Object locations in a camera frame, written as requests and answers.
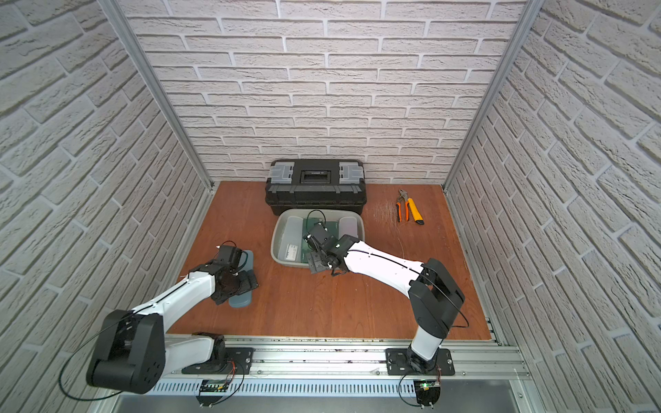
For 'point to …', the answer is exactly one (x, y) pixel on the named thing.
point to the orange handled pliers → (403, 196)
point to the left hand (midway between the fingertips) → (247, 282)
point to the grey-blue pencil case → (244, 299)
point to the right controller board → (427, 391)
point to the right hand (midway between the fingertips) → (327, 256)
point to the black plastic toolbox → (316, 183)
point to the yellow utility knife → (416, 215)
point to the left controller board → (212, 385)
